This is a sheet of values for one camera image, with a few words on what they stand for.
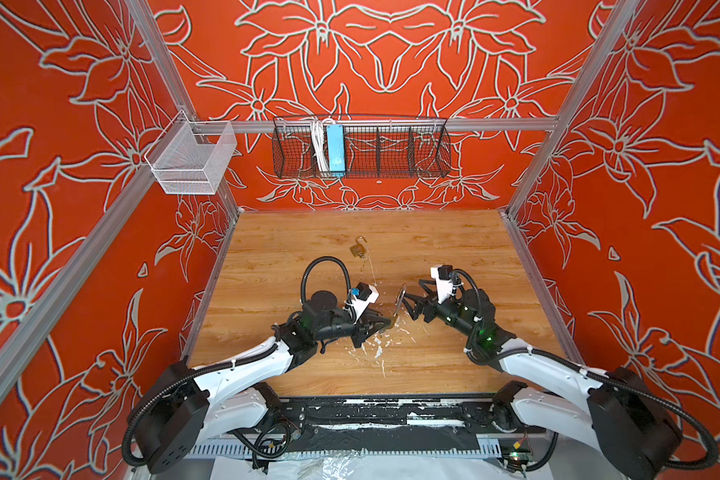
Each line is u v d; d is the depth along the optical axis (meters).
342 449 0.70
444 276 0.68
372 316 0.71
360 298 0.64
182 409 0.40
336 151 0.90
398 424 0.73
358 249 1.07
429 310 0.70
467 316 0.62
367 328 0.65
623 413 0.41
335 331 0.65
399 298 0.71
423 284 0.81
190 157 0.93
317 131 0.87
